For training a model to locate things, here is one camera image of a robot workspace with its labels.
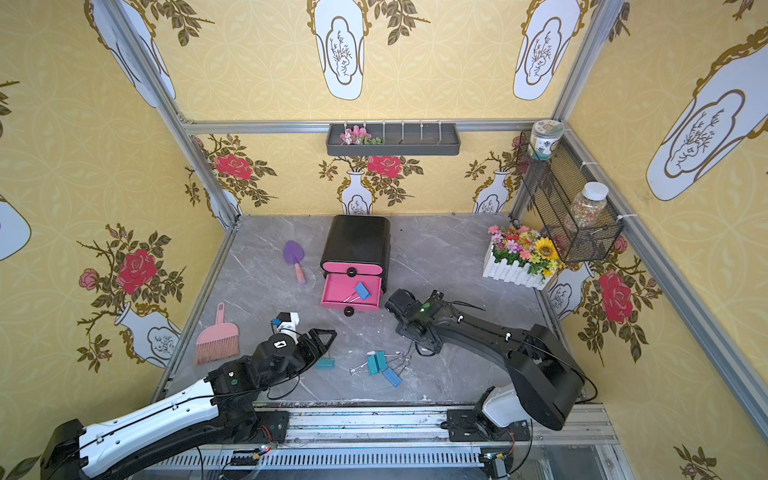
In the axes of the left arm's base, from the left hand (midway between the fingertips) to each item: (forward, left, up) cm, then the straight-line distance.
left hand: (325, 334), depth 79 cm
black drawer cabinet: (+27, -7, +4) cm, 28 cm away
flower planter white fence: (+20, -57, +6) cm, 60 cm away
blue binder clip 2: (-8, -18, -9) cm, 22 cm away
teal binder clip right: (-4, -15, -9) cm, 17 cm away
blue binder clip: (+15, -9, -3) cm, 17 cm away
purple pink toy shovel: (+36, +17, -12) cm, 41 cm away
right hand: (+4, -25, -7) cm, 26 cm away
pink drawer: (+18, -7, +4) cm, 20 cm away
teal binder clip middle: (-4, -12, -10) cm, 16 cm away
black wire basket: (+35, -69, +16) cm, 79 cm away
